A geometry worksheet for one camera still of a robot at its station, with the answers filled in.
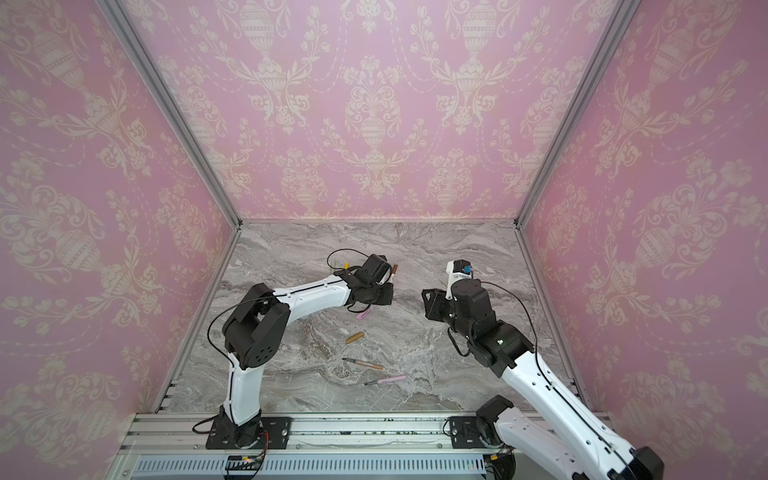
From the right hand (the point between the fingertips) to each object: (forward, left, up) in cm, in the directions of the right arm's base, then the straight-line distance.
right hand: (425, 292), depth 74 cm
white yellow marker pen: (+26, +24, -22) cm, 42 cm away
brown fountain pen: (-9, +17, -22) cm, 30 cm away
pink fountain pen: (-14, +11, -23) cm, 29 cm away
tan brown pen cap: (-1, +20, -22) cm, 30 cm away
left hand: (+10, +8, -18) cm, 22 cm away
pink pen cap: (+6, +18, -22) cm, 29 cm away
